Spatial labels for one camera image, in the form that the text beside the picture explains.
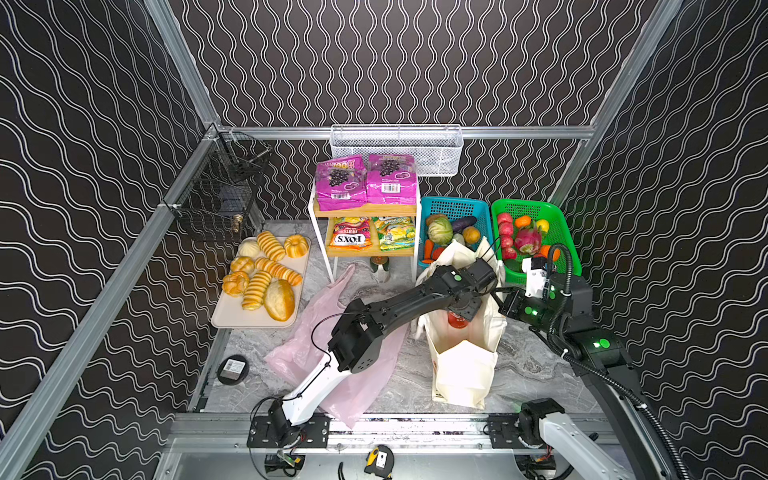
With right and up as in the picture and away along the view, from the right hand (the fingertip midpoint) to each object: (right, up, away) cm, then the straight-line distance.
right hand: (493, 291), depth 72 cm
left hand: (0, -7, +12) cm, 14 cm away
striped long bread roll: (-68, -3, +26) cm, 73 cm away
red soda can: (-5, -11, +16) cm, 20 cm away
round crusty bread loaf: (-59, -5, +21) cm, 62 cm away
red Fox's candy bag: (-36, +15, +21) cm, 44 cm away
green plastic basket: (+36, +26, +45) cm, 63 cm away
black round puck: (-68, -23, +12) cm, 73 cm away
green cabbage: (-6, +18, +35) cm, 39 cm away
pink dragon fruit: (+24, +13, +34) cm, 44 cm away
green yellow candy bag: (-23, +16, +21) cm, 35 cm away
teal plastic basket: (+2, +27, +45) cm, 53 cm away
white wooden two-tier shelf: (-42, +17, +4) cm, 45 cm away
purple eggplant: (+3, +21, +44) cm, 49 cm away
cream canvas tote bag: (-10, -13, -11) cm, 20 cm away
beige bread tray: (-76, -10, +24) cm, 80 cm away
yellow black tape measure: (-27, -39, -3) cm, 47 cm away
